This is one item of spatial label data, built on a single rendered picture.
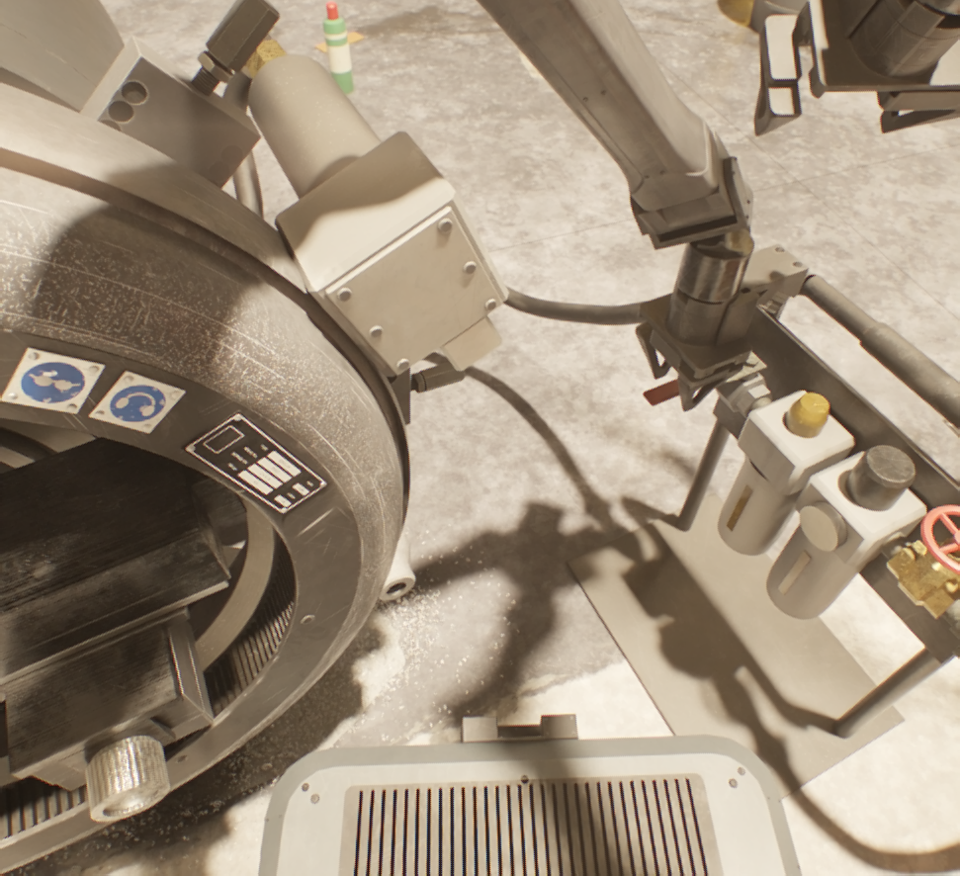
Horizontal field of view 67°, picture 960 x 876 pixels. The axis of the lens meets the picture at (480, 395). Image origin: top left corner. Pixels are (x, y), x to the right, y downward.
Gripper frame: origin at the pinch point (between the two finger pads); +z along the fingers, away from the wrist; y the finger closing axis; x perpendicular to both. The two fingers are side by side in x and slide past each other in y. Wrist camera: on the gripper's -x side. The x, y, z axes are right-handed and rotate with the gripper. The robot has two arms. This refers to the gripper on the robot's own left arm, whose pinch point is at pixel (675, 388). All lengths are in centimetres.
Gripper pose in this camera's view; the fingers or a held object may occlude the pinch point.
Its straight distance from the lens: 80.2
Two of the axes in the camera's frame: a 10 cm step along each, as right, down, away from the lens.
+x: -9.0, 3.4, -2.9
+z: 0.0, 6.5, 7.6
